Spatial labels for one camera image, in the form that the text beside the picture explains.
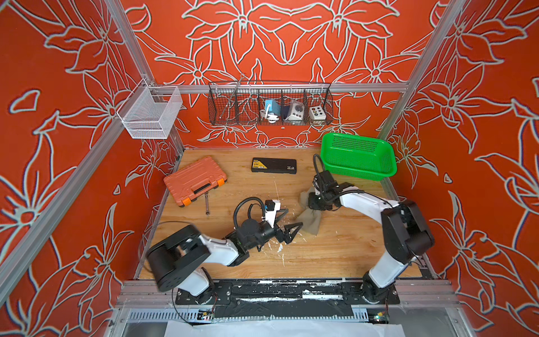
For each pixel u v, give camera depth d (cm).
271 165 110
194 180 100
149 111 93
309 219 86
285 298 73
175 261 44
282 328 68
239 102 100
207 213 94
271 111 85
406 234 47
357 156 115
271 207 68
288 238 68
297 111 91
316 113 94
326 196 71
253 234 61
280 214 79
